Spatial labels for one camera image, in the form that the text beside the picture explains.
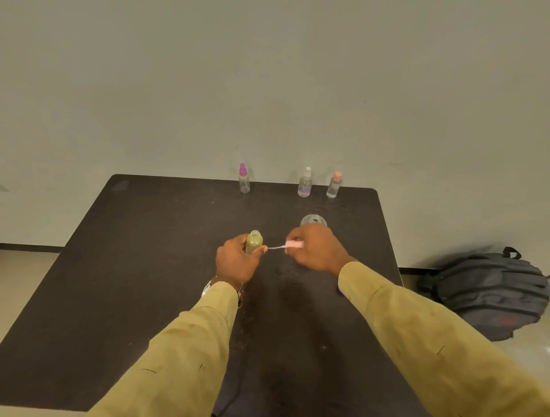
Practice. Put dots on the person's left hand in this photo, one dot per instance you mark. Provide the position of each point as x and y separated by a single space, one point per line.
234 264

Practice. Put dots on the person's right hand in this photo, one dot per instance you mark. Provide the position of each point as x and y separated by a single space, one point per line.
322 251

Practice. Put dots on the yellow-green spray bottle orange cap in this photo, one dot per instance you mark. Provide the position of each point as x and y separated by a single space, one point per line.
253 244

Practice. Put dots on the large clear bottle blue label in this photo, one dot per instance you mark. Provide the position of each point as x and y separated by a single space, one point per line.
313 220

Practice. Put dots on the small clear bottle pink cap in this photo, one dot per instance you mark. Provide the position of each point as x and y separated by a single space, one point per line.
333 190

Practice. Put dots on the purple-tinted spray bottle white cap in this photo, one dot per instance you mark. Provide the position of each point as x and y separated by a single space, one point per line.
304 189

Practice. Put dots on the small bottle magenta cap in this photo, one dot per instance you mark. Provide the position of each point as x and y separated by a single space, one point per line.
244 184

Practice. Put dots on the person's left forearm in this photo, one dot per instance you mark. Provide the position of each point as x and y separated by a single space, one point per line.
176 361

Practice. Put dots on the person's right forearm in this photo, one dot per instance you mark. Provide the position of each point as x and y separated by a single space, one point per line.
442 343

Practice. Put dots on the silver wristwatch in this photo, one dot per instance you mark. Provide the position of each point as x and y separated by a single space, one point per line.
207 288

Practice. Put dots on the grey backpack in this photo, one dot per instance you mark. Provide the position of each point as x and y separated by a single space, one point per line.
490 292

